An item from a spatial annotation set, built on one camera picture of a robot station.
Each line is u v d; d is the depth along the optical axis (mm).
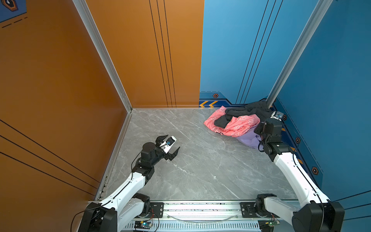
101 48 833
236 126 896
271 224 696
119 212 434
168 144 677
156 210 733
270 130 578
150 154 625
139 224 714
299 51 850
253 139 847
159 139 739
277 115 656
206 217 726
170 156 725
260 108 1195
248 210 724
